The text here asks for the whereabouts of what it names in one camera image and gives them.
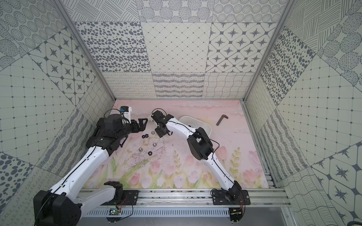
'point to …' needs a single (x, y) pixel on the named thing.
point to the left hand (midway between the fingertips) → (139, 117)
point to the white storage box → (196, 123)
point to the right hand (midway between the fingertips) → (164, 132)
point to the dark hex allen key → (221, 118)
